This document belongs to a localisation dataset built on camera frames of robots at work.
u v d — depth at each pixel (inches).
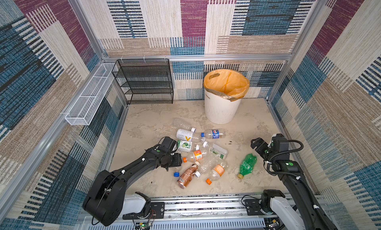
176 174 32.1
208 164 32.8
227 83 41.3
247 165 32.9
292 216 20.9
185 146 36.1
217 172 31.9
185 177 31.3
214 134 37.6
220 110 37.4
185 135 37.0
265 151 27.5
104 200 16.2
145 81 42.8
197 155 34.0
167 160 28.5
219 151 35.2
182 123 39.2
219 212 28.7
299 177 20.0
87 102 36.8
